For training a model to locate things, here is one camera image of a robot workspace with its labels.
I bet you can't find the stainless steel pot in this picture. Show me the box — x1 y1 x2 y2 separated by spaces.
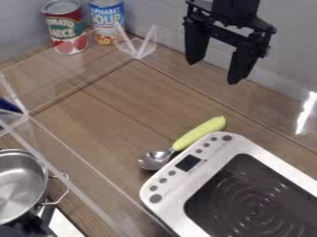
0 149 70 225

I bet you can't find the clear acrylic corner bracket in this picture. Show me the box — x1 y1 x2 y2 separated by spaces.
115 22 157 60

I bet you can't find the white and black stove top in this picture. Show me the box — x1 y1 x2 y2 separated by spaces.
139 131 317 237

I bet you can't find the clear acrylic divider strip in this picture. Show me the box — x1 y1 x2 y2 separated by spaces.
0 73 138 237

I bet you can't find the green handled metal spoon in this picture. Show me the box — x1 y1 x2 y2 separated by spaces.
139 116 226 170

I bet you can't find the alphabet soup can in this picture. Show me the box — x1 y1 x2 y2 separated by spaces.
90 0 126 45

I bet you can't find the tomato sauce can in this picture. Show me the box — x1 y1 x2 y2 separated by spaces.
42 0 89 55

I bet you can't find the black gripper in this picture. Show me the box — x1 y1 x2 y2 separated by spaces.
184 0 277 84

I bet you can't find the blue object at left edge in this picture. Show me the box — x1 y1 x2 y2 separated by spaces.
0 97 23 114

